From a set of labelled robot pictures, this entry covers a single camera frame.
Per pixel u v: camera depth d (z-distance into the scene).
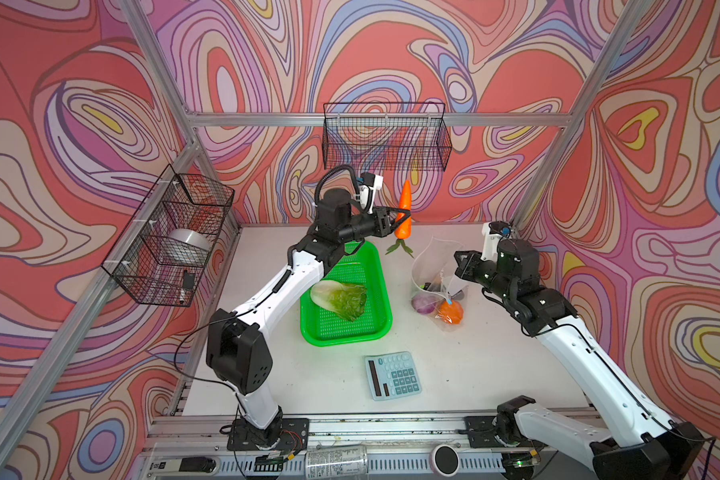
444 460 0.65
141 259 0.69
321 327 0.92
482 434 0.73
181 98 0.84
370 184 0.65
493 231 0.64
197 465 0.68
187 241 0.72
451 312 0.88
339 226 0.59
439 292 0.72
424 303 0.86
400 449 0.73
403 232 0.70
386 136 0.96
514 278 0.52
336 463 0.65
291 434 0.73
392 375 0.82
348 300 0.86
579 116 0.87
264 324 0.46
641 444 0.38
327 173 0.54
